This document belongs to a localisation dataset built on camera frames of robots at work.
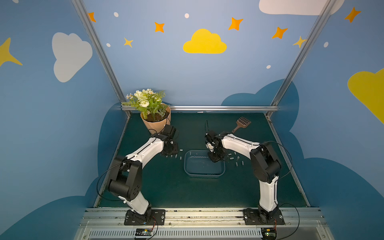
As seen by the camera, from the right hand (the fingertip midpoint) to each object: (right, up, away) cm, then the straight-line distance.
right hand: (216, 158), depth 95 cm
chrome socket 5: (+10, 0, +1) cm, 10 cm away
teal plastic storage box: (-12, -4, -1) cm, 13 cm away
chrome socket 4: (-23, 0, +1) cm, 23 cm away
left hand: (-27, +6, -3) cm, 28 cm away
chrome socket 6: (+13, -3, -2) cm, 13 cm away
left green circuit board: (-39, -32, -23) cm, 55 cm away
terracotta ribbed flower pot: (-40, +20, +1) cm, 45 cm away
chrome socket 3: (-26, +1, +1) cm, 26 cm away
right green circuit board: (+23, -33, -22) cm, 46 cm away
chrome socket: (-23, +5, +4) cm, 24 cm away
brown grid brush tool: (+24, +24, +20) cm, 39 cm away
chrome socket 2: (-29, +1, +1) cm, 29 cm away
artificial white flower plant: (-41, +34, -10) cm, 55 cm away
